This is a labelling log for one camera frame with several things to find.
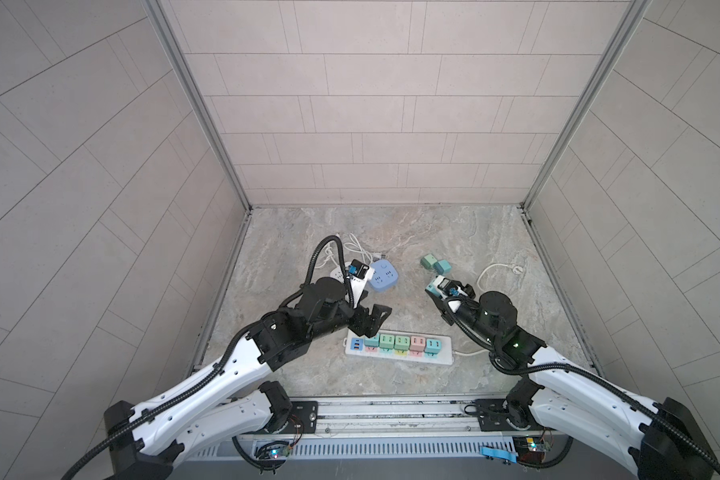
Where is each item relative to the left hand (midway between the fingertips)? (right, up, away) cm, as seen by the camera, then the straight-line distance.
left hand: (387, 304), depth 66 cm
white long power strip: (-8, -15, +14) cm, 22 cm away
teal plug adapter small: (+12, -14, +11) cm, 22 cm away
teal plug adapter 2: (+20, +4, +30) cm, 36 cm away
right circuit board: (+33, -34, +2) cm, 48 cm away
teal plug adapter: (-3, -13, +11) cm, 17 cm away
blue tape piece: (+25, -33, -1) cm, 41 cm away
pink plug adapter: (+8, -13, +11) cm, 19 cm away
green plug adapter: (0, -12, +11) cm, 16 cm away
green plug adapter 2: (+4, -13, +10) cm, 17 cm away
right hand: (+12, +2, +10) cm, 16 cm away
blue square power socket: (0, +1, +28) cm, 28 cm away
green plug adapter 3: (+15, +6, +32) cm, 36 cm away
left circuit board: (-25, -33, -1) cm, 42 cm away
